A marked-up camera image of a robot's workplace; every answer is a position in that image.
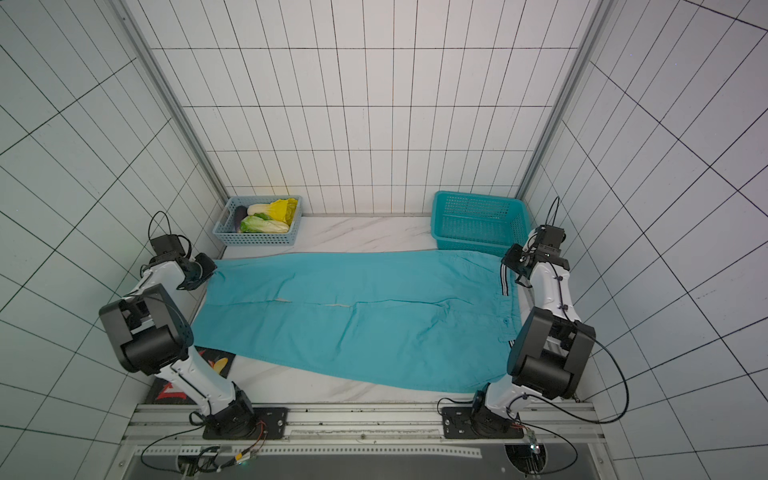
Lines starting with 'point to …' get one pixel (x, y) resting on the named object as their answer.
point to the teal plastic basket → (477, 222)
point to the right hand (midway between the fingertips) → (500, 250)
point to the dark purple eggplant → (240, 213)
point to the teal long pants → (430, 320)
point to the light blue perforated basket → (285, 208)
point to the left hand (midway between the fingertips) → (213, 271)
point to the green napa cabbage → (262, 223)
